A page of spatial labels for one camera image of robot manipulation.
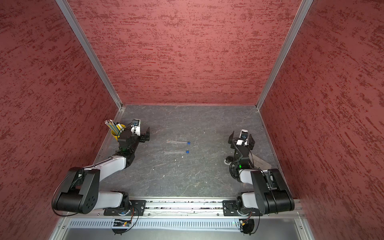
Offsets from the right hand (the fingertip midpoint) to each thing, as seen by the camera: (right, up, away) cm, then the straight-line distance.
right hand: (241, 134), depth 87 cm
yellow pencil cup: (-76, +4, +8) cm, 76 cm away
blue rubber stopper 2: (-33, -12, +8) cm, 36 cm away
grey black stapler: (+11, -17, +1) cm, 20 cm away
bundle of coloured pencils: (-79, +5, +3) cm, 79 cm away
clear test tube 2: (-39, -12, +8) cm, 42 cm away
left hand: (-61, +3, +3) cm, 61 cm away
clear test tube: (-40, -7, +12) cm, 42 cm away
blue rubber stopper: (-32, -7, +12) cm, 35 cm away
